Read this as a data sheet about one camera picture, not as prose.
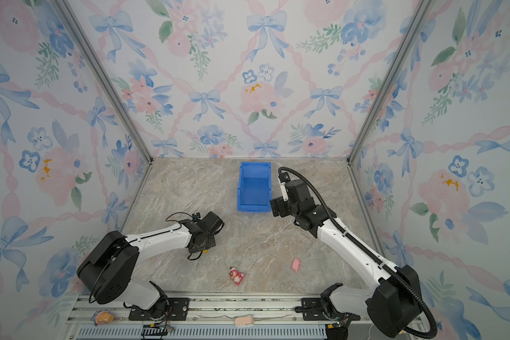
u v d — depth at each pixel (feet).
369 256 1.45
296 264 2.68
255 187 3.58
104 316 2.31
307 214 1.92
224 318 2.40
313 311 2.39
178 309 2.45
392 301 1.28
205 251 2.51
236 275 2.57
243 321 2.31
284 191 2.07
